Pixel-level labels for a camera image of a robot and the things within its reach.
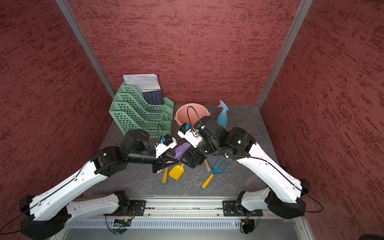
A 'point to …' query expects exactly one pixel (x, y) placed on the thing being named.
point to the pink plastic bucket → (190, 113)
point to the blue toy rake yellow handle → (215, 170)
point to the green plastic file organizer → (130, 111)
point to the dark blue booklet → (155, 97)
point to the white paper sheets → (143, 82)
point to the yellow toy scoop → (177, 171)
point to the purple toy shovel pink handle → (180, 150)
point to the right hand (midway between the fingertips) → (189, 157)
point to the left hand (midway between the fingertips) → (174, 162)
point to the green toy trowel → (165, 177)
